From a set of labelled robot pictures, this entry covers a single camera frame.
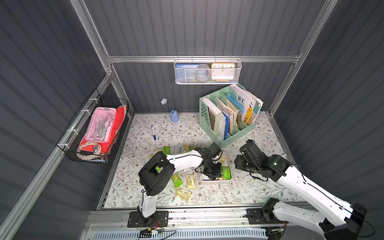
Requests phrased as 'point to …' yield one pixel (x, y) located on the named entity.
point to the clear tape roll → (97, 152)
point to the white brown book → (215, 114)
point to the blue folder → (227, 124)
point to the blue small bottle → (174, 116)
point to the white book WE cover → (244, 97)
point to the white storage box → (226, 162)
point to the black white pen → (284, 155)
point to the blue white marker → (154, 136)
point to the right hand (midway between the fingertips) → (240, 161)
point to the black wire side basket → (74, 137)
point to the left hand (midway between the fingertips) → (221, 175)
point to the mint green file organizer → (227, 113)
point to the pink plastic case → (101, 126)
